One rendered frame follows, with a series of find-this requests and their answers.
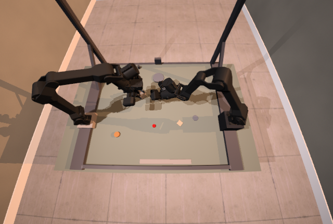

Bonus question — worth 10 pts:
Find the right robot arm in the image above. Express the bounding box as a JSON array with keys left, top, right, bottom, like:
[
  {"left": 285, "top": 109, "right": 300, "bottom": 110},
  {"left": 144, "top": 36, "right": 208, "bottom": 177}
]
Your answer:
[{"left": 32, "top": 63, "right": 143, "bottom": 126}]

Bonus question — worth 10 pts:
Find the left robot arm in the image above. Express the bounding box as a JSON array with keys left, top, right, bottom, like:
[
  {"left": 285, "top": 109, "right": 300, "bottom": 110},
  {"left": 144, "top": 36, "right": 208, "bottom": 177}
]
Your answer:
[{"left": 158, "top": 67, "right": 248, "bottom": 126}]

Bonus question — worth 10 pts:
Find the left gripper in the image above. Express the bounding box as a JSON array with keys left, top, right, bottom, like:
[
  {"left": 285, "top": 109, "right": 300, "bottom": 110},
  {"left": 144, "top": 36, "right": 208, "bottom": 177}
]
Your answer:
[{"left": 150, "top": 89, "right": 171, "bottom": 101}]

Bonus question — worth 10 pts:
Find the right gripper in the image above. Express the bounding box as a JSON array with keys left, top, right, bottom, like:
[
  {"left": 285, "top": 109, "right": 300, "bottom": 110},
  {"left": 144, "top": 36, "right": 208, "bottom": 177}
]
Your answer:
[{"left": 118, "top": 80, "right": 140, "bottom": 107}]

